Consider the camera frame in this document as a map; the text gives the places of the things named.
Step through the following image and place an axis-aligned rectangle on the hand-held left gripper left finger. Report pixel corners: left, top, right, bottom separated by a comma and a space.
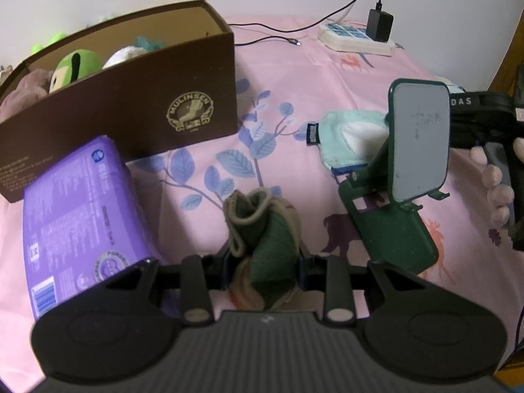
104, 254, 228, 324

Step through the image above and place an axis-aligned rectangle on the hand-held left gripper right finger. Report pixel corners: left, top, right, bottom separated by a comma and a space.
297, 254, 416, 324

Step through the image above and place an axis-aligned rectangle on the green and beige sock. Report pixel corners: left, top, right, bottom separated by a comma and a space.
223, 188, 304, 312

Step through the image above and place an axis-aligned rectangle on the brown cardboard box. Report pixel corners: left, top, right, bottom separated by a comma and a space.
0, 0, 238, 203

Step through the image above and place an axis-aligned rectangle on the white plush toy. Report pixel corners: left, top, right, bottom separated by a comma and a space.
102, 45, 148, 70

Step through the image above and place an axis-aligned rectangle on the teal plush toy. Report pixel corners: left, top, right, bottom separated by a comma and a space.
135, 35, 166, 52

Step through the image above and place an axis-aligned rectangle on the pink plush toy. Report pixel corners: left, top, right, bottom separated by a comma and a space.
0, 67, 56, 117

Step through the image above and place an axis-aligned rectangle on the person's right hand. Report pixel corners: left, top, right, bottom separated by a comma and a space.
470, 136, 524, 230

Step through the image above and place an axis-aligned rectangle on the dark green phone stand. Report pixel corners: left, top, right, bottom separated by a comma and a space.
338, 78, 453, 275

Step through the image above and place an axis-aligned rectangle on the black charger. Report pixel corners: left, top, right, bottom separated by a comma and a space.
365, 8, 395, 44

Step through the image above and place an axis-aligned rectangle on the light teal sock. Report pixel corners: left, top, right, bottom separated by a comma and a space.
307, 110, 391, 175

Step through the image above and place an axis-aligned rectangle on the white power strip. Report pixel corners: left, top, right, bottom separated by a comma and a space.
318, 22, 397, 57

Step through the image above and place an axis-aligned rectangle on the purple tissue pack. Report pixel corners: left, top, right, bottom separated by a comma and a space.
22, 135, 185, 322

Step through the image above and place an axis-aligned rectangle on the pink printed bedsheet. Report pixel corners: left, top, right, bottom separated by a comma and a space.
0, 14, 524, 336

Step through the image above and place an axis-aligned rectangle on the yellow and green plush toy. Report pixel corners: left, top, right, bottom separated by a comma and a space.
32, 30, 68, 55

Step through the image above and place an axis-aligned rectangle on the wooden furniture frame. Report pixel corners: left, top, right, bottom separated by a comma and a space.
487, 20, 524, 95

